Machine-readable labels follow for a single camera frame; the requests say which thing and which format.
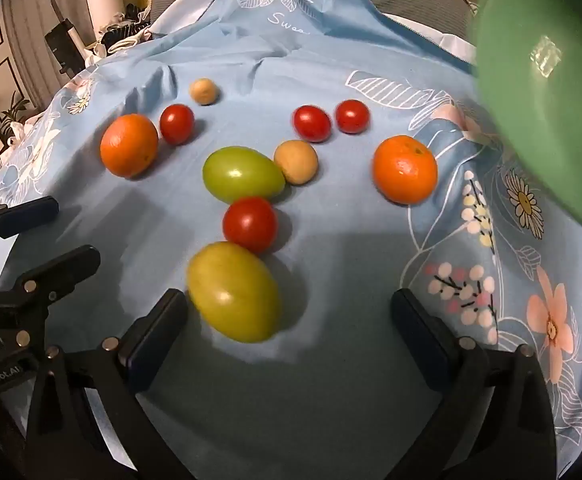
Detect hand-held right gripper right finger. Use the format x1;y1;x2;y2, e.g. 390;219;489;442
391;288;557;480

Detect green potted plant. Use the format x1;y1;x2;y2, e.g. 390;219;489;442
0;91;32;133

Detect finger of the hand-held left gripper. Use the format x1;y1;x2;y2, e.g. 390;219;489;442
0;196;60;261
0;245;102;347

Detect small tan longan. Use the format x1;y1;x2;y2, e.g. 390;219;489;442
189;78;220;106

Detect blue floral cloth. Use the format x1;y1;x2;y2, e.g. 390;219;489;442
0;0;582;480

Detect green bowl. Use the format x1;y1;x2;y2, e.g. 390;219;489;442
468;0;582;246

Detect black upright vacuum cleaner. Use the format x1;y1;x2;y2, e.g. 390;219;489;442
23;0;89;78

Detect red cherry tomato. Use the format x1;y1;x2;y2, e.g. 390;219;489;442
159;103;196;146
222;196;279;255
292;104;332;143
335;99;371;135

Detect orange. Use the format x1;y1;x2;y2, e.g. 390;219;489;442
372;135;439;206
100;113;160;178

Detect black ribbed object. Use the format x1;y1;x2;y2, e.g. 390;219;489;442
96;4;152;56

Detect large tan longan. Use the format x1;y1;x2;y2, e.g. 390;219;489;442
273;140;319;186

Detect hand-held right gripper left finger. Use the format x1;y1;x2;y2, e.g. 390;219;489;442
26;288;190;480

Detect white lampshade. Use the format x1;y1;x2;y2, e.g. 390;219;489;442
87;0;124;31

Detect yellowish green tomato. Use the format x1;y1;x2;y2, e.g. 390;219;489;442
186;241;282;344

